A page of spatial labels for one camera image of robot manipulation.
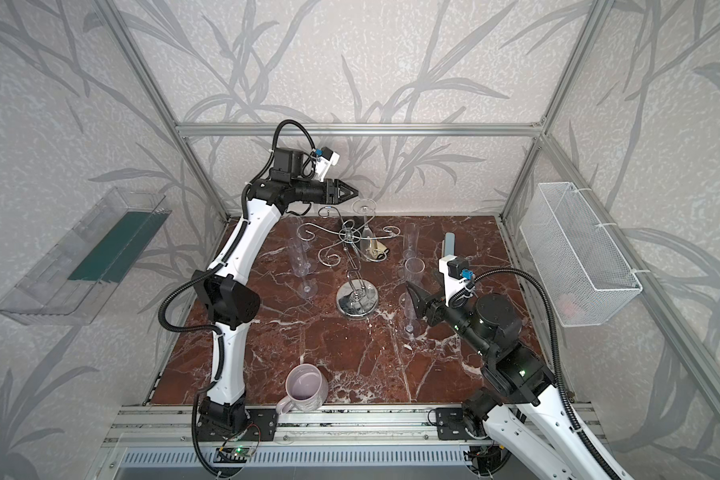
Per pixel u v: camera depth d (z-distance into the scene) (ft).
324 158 2.46
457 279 1.69
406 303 3.14
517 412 1.95
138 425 2.47
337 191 2.47
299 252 2.76
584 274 1.99
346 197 2.62
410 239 2.91
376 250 3.08
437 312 1.78
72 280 2.09
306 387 2.58
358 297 3.08
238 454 2.31
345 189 2.56
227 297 1.80
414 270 2.83
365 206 2.65
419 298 1.86
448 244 3.45
